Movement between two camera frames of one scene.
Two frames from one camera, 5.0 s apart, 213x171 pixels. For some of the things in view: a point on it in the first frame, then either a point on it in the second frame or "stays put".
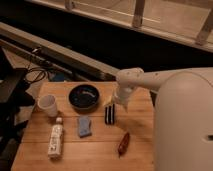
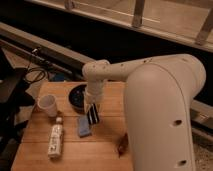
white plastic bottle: x=56 y=139 stays put
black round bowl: x=84 y=97 stays put
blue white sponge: x=84 y=127 stays put
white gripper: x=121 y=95 to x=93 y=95
